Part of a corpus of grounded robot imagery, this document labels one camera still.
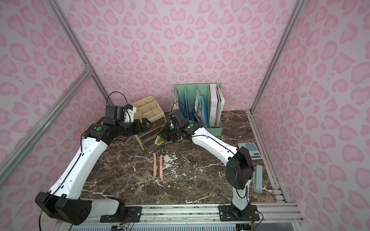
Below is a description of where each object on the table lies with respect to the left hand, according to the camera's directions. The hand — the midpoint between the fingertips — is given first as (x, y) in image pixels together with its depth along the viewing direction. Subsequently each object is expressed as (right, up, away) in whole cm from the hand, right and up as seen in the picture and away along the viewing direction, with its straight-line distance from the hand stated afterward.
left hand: (146, 124), depth 74 cm
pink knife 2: (+4, -27, +16) cm, 32 cm away
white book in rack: (+38, +12, +21) cm, 45 cm away
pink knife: (+1, -27, +15) cm, 31 cm away
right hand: (+4, -6, +2) cm, 8 cm away
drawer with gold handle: (-1, -14, +12) cm, 18 cm away
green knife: (+6, -9, +1) cm, 11 cm away
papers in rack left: (+13, +12, +16) cm, 23 cm away
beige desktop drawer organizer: (-4, +9, +14) cm, 17 cm away
